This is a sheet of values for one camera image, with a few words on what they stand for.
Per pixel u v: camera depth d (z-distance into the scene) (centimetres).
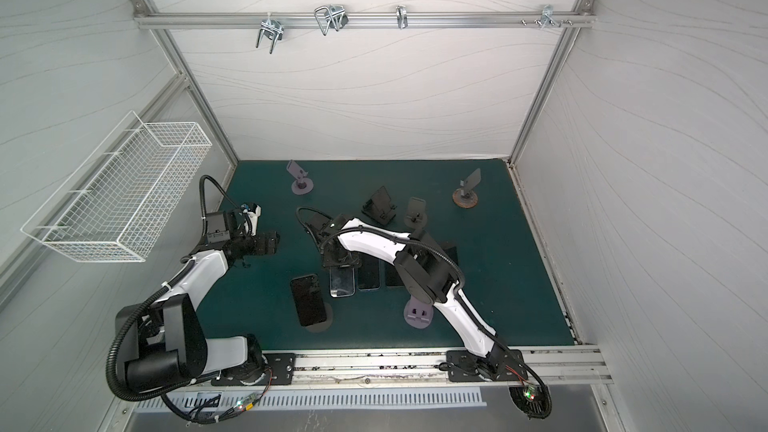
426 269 55
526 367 72
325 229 68
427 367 75
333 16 77
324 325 77
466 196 106
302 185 110
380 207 97
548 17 76
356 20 78
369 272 90
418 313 78
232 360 59
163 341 42
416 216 100
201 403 72
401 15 73
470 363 74
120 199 69
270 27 78
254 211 82
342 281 86
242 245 75
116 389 38
